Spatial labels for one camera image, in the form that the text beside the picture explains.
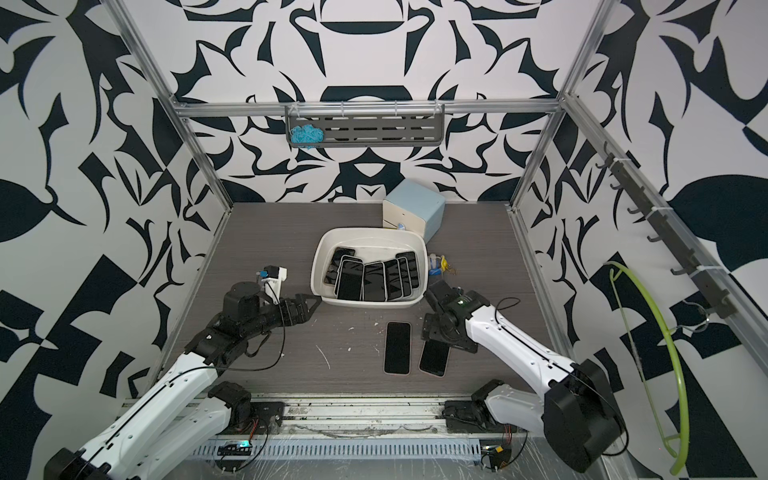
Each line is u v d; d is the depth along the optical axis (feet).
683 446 1.63
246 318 1.98
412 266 3.26
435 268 3.17
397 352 2.70
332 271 3.25
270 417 2.43
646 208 1.95
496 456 2.34
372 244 3.44
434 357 2.71
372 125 3.10
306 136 3.00
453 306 1.93
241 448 2.39
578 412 1.30
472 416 2.20
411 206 3.27
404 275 3.17
